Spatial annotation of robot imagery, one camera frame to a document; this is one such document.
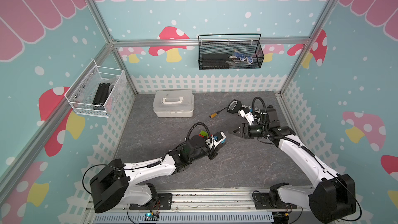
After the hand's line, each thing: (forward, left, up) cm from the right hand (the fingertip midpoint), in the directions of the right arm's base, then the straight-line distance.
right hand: (231, 131), depth 76 cm
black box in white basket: (+12, +61, +17) cm, 64 cm away
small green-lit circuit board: (-32, +39, -22) cm, 55 cm away
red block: (+9, +16, -19) cm, 26 cm away
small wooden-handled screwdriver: (+26, +6, -20) cm, 33 cm away
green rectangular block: (+9, +14, -17) cm, 24 cm away
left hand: (-4, +5, -4) cm, 8 cm away
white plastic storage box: (+25, +33, -7) cm, 42 cm away
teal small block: (-9, +9, +10) cm, 16 cm away
